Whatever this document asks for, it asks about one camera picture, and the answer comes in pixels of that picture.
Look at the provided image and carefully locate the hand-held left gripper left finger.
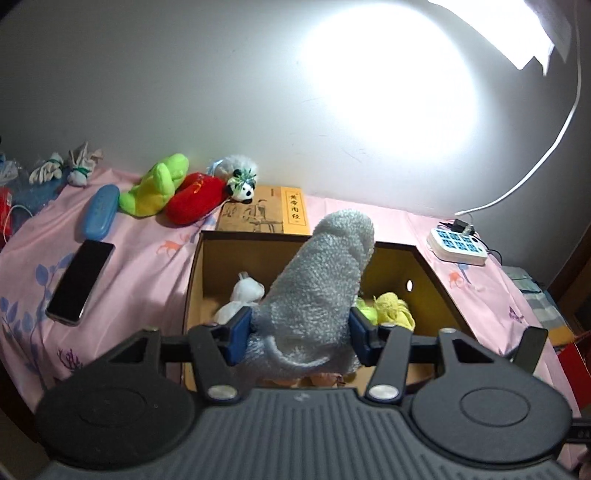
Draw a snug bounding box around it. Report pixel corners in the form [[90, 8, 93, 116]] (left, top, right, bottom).
[[104, 305, 254, 402]]

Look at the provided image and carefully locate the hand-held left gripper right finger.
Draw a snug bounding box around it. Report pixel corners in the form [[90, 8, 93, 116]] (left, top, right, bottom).
[[348, 307, 494, 402]]

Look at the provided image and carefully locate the small white plush toy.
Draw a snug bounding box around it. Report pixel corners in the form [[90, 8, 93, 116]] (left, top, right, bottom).
[[213, 272, 267, 325]]

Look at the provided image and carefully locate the white fluffy towel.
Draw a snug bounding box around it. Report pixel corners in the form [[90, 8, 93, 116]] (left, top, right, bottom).
[[245, 209, 376, 384]]

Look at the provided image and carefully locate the brown cardboard box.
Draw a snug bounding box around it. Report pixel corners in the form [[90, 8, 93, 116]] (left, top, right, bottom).
[[183, 231, 478, 393]]

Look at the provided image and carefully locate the pink printed bedsheet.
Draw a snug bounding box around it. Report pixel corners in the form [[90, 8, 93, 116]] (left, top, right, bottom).
[[0, 166, 583, 418]]

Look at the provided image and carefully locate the tan book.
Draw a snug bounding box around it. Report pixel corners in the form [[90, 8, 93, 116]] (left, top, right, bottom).
[[216, 185, 310, 237]]

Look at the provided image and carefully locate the white power strip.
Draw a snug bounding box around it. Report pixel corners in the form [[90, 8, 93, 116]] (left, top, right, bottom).
[[427, 227, 489, 267]]

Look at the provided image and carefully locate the red plush toy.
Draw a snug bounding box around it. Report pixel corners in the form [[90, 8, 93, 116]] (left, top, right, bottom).
[[165, 172, 228, 226]]

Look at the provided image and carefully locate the black charger plug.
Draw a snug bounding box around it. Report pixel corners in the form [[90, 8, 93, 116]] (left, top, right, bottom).
[[450, 218, 481, 237]]

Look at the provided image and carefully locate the panda plush toy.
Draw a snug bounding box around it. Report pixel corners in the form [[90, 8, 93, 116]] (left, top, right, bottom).
[[209, 154, 258, 204]]

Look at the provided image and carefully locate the black phone on stand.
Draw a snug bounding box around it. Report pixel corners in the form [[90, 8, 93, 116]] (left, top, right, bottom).
[[505, 325, 549, 376]]

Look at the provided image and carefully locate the black smartphone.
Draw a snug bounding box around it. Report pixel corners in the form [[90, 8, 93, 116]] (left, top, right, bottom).
[[46, 240, 116, 327]]

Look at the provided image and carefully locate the green and yellow plush toy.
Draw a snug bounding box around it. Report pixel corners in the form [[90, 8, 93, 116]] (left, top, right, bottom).
[[119, 153, 190, 218]]

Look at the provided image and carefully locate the plaid cloth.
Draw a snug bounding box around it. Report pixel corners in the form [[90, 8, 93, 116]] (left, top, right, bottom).
[[503, 265, 567, 325]]

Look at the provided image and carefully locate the blue glasses case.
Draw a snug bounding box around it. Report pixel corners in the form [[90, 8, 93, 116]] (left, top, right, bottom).
[[83, 185, 121, 241]]

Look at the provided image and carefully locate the red bag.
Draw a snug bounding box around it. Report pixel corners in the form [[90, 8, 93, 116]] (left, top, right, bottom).
[[556, 340, 591, 408]]

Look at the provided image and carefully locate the white glove bundle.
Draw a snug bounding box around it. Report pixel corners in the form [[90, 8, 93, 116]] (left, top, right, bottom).
[[67, 143, 103, 187], [28, 152, 66, 186]]

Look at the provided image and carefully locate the clear plastic bag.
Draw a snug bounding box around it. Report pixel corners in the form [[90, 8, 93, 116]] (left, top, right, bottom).
[[0, 156, 20, 186]]

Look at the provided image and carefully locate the white lamp head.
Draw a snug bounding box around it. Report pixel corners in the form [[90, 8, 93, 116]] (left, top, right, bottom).
[[429, 0, 574, 77]]

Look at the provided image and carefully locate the white power cable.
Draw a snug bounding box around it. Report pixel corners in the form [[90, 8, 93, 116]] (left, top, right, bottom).
[[455, 0, 581, 217]]

